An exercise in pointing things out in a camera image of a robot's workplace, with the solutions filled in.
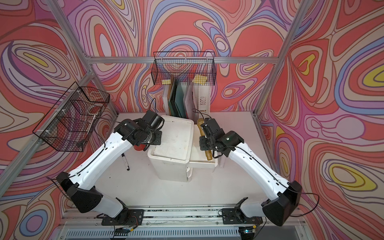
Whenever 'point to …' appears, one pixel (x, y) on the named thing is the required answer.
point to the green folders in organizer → (176, 106)
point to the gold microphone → (208, 152)
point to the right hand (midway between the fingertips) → (205, 146)
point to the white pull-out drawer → (198, 159)
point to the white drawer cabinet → (170, 159)
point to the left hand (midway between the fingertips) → (158, 138)
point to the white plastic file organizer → (187, 100)
